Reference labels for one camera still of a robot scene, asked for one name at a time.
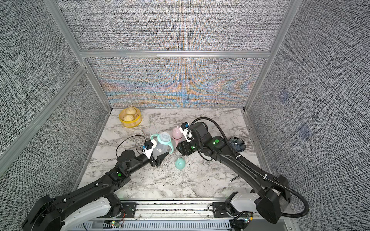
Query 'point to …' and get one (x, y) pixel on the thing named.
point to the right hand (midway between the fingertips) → (182, 141)
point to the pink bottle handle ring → (177, 138)
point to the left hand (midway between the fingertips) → (165, 146)
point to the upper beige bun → (130, 110)
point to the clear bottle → (160, 149)
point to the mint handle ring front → (165, 143)
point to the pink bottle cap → (177, 134)
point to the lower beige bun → (128, 117)
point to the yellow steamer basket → (138, 118)
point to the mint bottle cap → (180, 163)
